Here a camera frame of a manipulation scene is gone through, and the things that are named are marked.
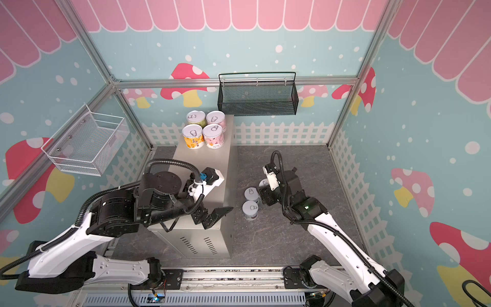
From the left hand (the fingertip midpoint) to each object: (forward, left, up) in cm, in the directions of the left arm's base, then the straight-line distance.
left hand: (220, 198), depth 55 cm
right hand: (+15, -14, -15) cm, 25 cm away
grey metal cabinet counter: (-8, +2, -13) cm, 15 cm away
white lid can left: (+21, -8, -32) cm, 39 cm away
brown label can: (+15, -14, -14) cm, 24 cm away
